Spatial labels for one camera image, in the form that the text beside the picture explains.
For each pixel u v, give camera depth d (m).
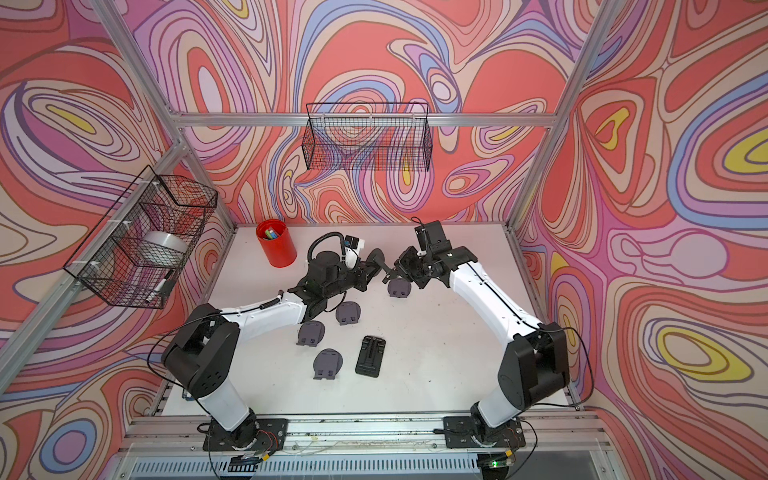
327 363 0.84
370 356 0.84
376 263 0.83
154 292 0.71
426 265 0.61
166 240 0.73
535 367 0.42
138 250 0.70
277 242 1.01
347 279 0.74
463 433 0.74
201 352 0.46
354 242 0.75
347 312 0.91
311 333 0.91
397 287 0.99
